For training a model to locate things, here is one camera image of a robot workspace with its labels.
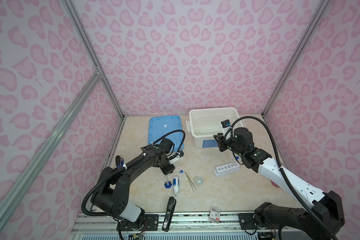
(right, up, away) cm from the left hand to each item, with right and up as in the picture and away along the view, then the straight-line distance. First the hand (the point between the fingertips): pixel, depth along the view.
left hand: (169, 165), depth 87 cm
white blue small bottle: (+4, -10, -3) cm, 11 cm away
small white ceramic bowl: (+17, -9, -1) cm, 19 cm away
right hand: (+25, +19, -9) cm, 33 cm away
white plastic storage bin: (+21, +24, +8) cm, 33 cm away
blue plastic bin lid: (-11, +23, +28) cm, 38 cm away
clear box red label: (+23, -21, -13) cm, 34 cm away
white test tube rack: (+33, -2, -1) cm, 33 cm away
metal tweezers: (+12, -9, -1) cm, 15 cm away
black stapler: (+2, -17, -13) cm, 22 cm away
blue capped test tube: (+6, -5, +3) cm, 8 cm away
